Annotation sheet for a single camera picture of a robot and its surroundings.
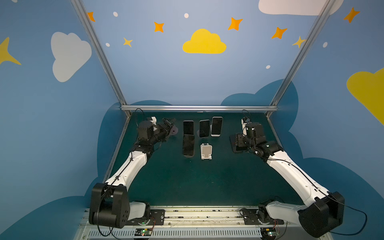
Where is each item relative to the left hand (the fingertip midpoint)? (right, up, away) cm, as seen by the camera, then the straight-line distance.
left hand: (176, 124), depth 80 cm
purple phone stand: (-5, -4, +28) cm, 28 cm away
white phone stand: (+17, -17, +13) cm, 27 cm away
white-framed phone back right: (+26, -1, +25) cm, 36 cm away
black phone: (+6, -2, +18) cm, 19 cm away
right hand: (+38, -4, +2) cm, 38 cm away
